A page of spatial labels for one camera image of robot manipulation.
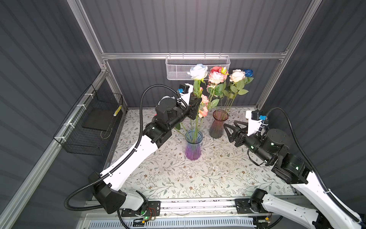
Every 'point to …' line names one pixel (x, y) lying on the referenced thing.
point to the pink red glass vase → (219, 116)
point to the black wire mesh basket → (86, 128)
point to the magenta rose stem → (177, 128)
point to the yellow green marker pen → (117, 110)
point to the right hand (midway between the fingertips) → (231, 125)
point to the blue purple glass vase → (193, 138)
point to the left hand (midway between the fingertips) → (200, 97)
